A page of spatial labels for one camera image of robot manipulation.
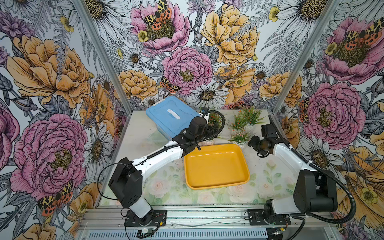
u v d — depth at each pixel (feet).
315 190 1.42
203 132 2.08
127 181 1.41
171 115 3.12
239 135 2.92
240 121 3.23
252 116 3.41
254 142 2.78
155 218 2.41
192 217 2.50
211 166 3.09
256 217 2.41
